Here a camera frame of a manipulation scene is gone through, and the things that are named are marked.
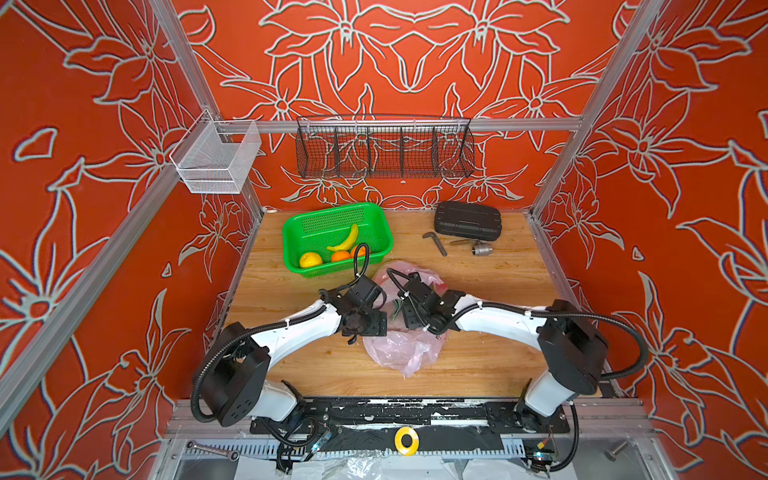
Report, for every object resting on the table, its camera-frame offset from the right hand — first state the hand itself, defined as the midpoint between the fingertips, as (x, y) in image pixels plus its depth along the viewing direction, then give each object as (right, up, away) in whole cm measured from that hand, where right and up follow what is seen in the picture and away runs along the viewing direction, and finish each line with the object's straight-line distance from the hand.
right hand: (406, 313), depth 87 cm
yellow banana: (-19, +21, +15) cm, 32 cm away
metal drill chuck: (+28, +18, +17) cm, 37 cm away
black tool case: (+25, +29, +20) cm, 43 cm away
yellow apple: (-31, +15, +10) cm, 36 cm away
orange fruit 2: (-14, +18, +11) cm, 25 cm away
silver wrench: (-42, -29, -19) cm, 55 cm away
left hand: (-9, -3, -3) cm, 10 cm away
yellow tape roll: (0, -27, -19) cm, 33 cm away
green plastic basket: (-33, +25, +24) cm, 48 cm away
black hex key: (+14, +21, +23) cm, 34 cm away
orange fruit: (-21, +17, +11) cm, 29 cm away
